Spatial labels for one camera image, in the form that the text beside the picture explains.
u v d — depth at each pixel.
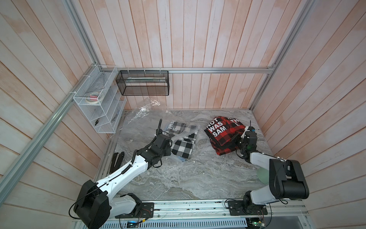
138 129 1.08
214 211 0.73
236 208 0.73
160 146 0.61
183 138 0.98
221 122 1.00
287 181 0.45
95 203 0.39
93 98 0.73
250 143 0.72
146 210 0.73
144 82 1.05
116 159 0.90
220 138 0.95
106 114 0.78
